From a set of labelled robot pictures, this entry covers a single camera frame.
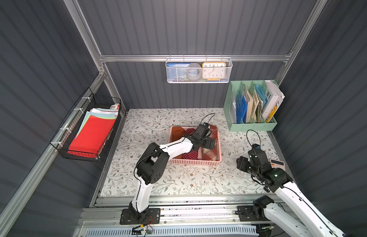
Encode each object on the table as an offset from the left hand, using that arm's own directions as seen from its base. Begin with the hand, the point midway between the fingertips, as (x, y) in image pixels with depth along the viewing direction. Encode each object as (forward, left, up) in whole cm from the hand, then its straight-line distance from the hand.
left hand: (208, 140), depth 93 cm
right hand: (-17, -17, +5) cm, 25 cm away
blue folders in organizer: (+18, -24, +8) cm, 31 cm away
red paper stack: (-11, +58, +23) cm, 63 cm away
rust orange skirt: (+7, +20, -2) cm, 21 cm away
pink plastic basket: (-7, +5, -8) cm, 12 cm away
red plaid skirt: (-11, -1, 0) cm, 11 cm away
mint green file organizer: (+19, -29, +12) cm, 37 cm away
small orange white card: (-13, -42, -7) cm, 45 cm away
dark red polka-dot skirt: (-9, +10, -2) cm, 14 cm away
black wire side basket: (-13, +66, +27) cm, 72 cm away
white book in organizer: (+21, -45, +17) cm, 52 cm away
